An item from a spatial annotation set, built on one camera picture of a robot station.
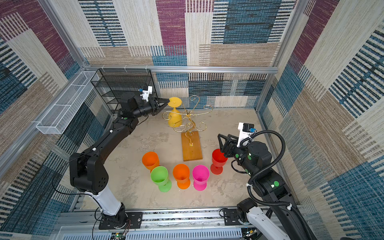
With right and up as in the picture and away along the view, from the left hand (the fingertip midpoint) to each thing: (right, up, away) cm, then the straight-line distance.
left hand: (170, 99), depth 75 cm
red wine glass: (+24, -31, +1) cm, 39 cm away
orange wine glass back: (+5, -37, +2) cm, 37 cm away
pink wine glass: (+15, -37, 0) cm, 40 cm away
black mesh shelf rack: (-43, +16, +28) cm, 53 cm away
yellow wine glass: (+2, -8, +6) cm, 10 cm away
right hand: (+24, -18, -11) cm, 32 cm away
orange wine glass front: (-12, -32, +7) cm, 35 cm away
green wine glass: (-6, -40, +5) cm, 40 cm away
